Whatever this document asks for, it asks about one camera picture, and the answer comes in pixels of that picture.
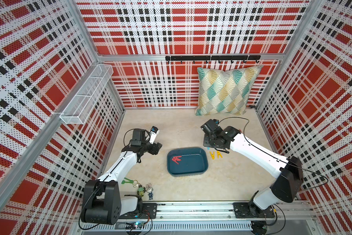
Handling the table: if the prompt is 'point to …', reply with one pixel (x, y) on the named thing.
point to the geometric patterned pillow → (225, 92)
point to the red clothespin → (175, 158)
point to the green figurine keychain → (141, 190)
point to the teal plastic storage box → (185, 161)
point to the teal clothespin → (208, 148)
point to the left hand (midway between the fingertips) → (157, 142)
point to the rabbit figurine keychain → (150, 190)
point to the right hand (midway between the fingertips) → (210, 141)
